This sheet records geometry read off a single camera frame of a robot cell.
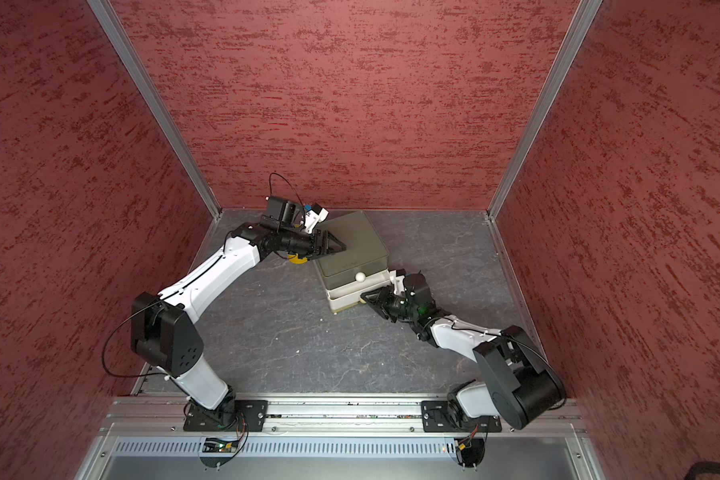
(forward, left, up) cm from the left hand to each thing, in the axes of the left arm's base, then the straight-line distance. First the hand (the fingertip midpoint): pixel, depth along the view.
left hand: (336, 255), depth 79 cm
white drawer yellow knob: (-7, -3, -10) cm, 12 cm away
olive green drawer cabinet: (-2, -7, -2) cm, 8 cm away
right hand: (-8, -7, -13) cm, 16 cm away
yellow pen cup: (+15, +19, -24) cm, 34 cm away
